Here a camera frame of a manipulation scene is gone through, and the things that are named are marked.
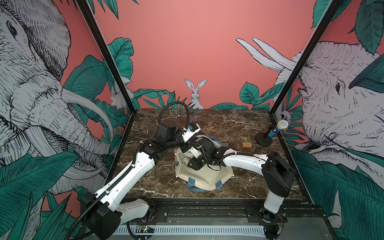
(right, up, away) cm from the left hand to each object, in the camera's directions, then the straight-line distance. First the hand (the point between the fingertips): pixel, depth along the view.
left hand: (196, 135), depth 72 cm
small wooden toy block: (+35, -9, +29) cm, 46 cm away
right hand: (-5, -16, +11) cm, 20 cm away
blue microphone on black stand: (+47, -5, +31) cm, 56 cm away
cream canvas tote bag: (+3, -24, +6) cm, 25 cm away
